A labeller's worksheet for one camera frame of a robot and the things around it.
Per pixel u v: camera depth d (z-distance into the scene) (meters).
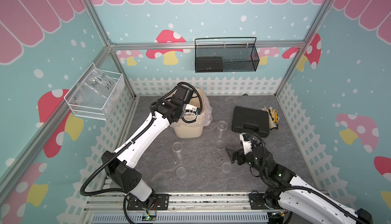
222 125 0.92
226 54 0.96
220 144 0.97
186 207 0.73
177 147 0.79
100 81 0.73
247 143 0.65
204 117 0.78
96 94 0.73
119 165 0.41
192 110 0.68
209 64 0.99
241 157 0.67
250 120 1.00
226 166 0.85
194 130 0.92
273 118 1.05
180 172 0.83
